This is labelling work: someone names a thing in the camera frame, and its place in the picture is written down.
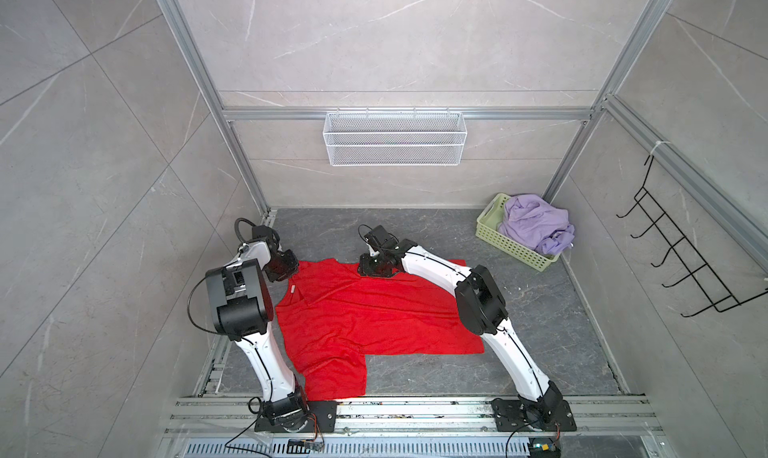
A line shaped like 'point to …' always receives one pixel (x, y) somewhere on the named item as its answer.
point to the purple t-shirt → (538, 224)
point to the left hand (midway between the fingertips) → (293, 263)
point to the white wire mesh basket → (394, 138)
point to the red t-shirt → (332, 317)
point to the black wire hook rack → (720, 296)
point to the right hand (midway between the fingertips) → (361, 268)
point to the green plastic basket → (487, 229)
